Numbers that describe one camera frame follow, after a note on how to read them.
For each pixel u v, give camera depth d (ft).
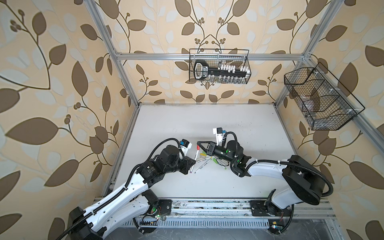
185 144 2.17
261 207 2.41
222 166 2.37
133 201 1.97
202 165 2.91
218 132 2.41
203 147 2.47
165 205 2.48
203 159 2.99
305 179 1.46
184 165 2.12
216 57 2.98
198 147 2.47
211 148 2.27
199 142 2.49
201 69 2.71
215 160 2.37
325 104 2.38
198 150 2.47
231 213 2.43
